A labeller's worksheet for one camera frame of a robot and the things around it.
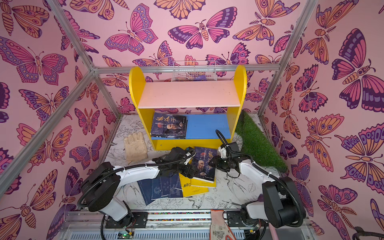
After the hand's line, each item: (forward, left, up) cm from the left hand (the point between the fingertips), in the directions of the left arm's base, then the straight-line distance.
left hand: (196, 168), depth 83 cm
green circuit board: (-30, +35, -10) cm, 47 cm away
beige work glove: (+18, +41, -6) cm, 45 cm away
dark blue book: (-12, +21, -5) cm, 25 cm away
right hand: (+4, -9, -1) cm, 10 cm away
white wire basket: (+50, +1, +27) cm, 57 cm away
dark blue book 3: (-9, +11, -4) cm, 15 cm away
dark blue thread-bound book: (-9, +28, -6) cm, 30 cm away
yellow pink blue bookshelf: (+53, +6, -10) cm, 54 cm away
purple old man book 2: (+5, -2, -3) cm, 7 cm away
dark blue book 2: (-9, +17, -4) cm, 20 cm away
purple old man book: (+22, +17, +10) cm, 30 cm away
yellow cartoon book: (-10, +5, -4) cm, 12 cm away
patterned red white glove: (-28, -11, -6) cm, 31 cm away
